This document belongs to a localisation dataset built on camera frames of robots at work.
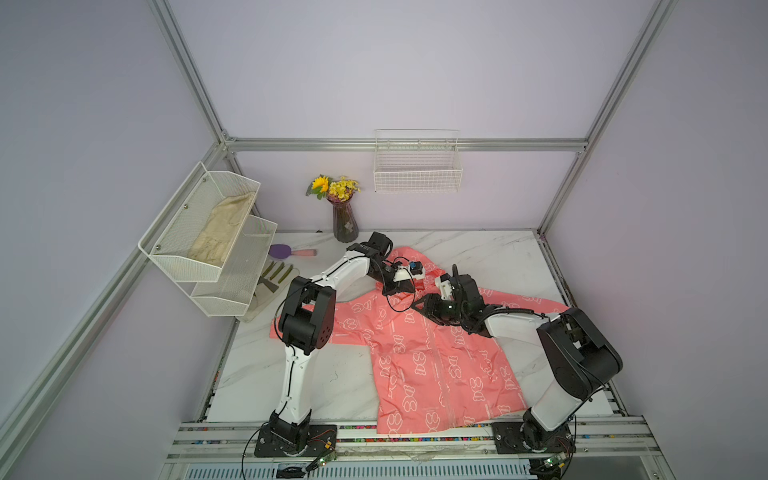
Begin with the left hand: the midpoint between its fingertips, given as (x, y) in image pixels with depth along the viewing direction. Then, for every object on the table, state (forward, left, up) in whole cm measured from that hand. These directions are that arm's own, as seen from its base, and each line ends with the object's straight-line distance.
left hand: (409, 289), depth 94 cm
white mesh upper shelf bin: (+2, +59, +22) cm, 63 cm away
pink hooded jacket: (-22, -7, -6) cm, 24 cm away
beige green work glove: (+10, +48, -7) cm, 50 cm away
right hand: (-7, -2, -2) cm, 7 cm away
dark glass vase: (+29, +24, +1) cm, 37 cm away
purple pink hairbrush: (+25, +49, -10) cm, 56 cm away
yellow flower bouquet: (+31, +23, +16) cm, 42 cm away
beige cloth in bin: (+7, +53, +22) cm, 57 cm away
